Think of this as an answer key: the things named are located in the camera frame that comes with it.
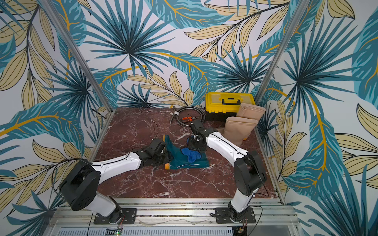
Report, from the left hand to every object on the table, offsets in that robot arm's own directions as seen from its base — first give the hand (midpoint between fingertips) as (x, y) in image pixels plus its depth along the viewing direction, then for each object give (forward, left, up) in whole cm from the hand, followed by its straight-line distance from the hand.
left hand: (170, 160), depth 87 cm
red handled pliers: (+36, -9, -4) cm, 38 cm away
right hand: (+7, -12, +4) cm, 14 cm away
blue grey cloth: (+1, -13, +5) cm, 14 cm away
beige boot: (+13, -38, +15) cm, 43 cm away
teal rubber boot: (0, -6, 0) cm, 6 cm away
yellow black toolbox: (+36, -31, +11) cm, 49 cm away
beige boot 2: (+24, -47, +18) cm, 56 cm away
